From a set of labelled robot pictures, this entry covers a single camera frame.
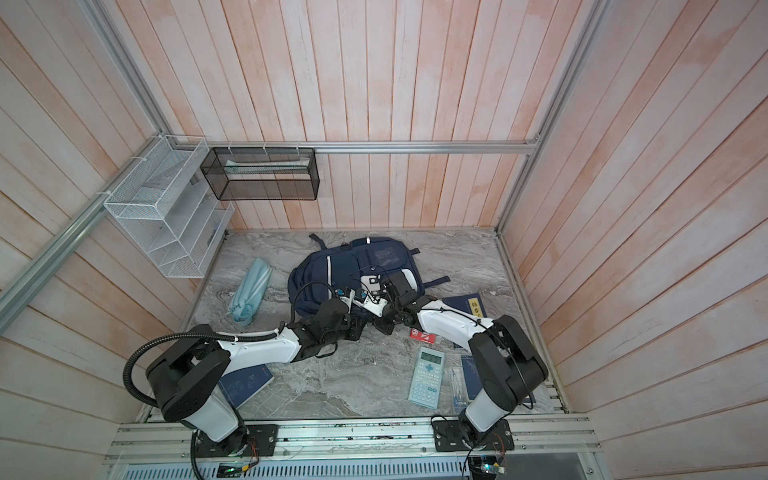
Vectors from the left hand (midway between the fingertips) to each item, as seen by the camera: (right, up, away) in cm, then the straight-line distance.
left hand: (363, 325), depth 88 cm
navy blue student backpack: (-8, +18, +16) cm, 25 cm away
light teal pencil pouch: (-37, +10, +7) cm, 39 cm away
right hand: (+3, +3, +2) cm, 5 cm away
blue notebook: (+35, +5, +10) cm, 37 cm away
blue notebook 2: (+32, -15, -6) cm, 36 cm away
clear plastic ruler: (+26, -19, -10) cm, 34 cm away
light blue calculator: (+18, -13, -6) cm, 23 cm away
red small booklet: (+19, -4, +3) cm, 19 cm away
